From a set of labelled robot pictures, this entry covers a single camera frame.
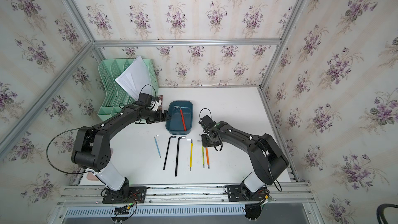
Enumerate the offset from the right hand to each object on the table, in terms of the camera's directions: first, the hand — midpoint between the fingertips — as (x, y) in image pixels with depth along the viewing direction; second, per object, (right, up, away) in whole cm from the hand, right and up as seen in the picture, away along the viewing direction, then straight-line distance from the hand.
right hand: (208, 143), depth 88 cm
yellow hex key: (-10, -5, 0) cm, 11 cm away
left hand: (-25, +14, +3) cm, 29 cm away
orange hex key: (0, -7, -2) cm, 7 cm away
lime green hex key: (-3, -7, -2) cm, 8 cm away
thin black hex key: (-23, -3, 0) cm, 23 cm away
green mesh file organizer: (-69, +27, +23) cm, 78 cm away
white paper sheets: (-44, +38, +5) cm, 59 cm away
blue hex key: (-31, -1, +3) cm, 31 cm away
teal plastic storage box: (-21, +9, +9) cm, 25 cm away
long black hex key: (-18, -14, -8) cm, 24 cm away
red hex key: (-16, +12, +13) cm, 24 cm away
